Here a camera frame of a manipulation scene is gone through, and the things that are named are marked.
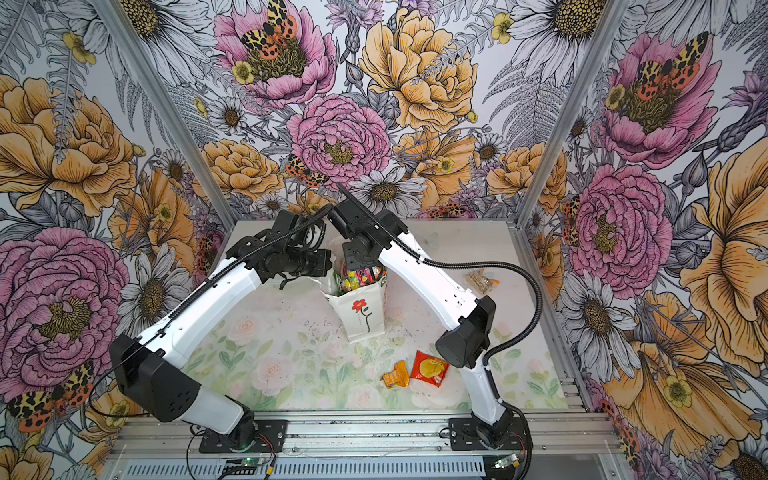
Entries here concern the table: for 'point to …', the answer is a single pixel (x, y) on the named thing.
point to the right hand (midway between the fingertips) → (366, 266)
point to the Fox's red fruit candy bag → (351, 279)
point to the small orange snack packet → (400, 376)
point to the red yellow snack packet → (429, 369)
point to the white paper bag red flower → (361, 309)
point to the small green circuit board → (506, 461)
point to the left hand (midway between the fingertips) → (327, 273)
